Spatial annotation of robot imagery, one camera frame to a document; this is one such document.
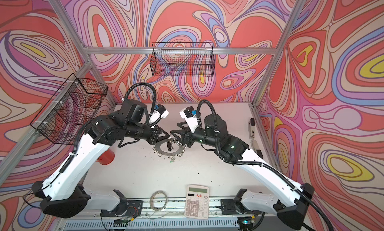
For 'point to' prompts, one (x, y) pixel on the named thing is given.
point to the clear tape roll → (151, 201)
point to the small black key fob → (169, 146)
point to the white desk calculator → (197, 202)
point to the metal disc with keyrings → (179, 152)
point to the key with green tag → (171, 161)
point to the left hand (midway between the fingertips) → (171, 135)
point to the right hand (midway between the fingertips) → (177, 132)
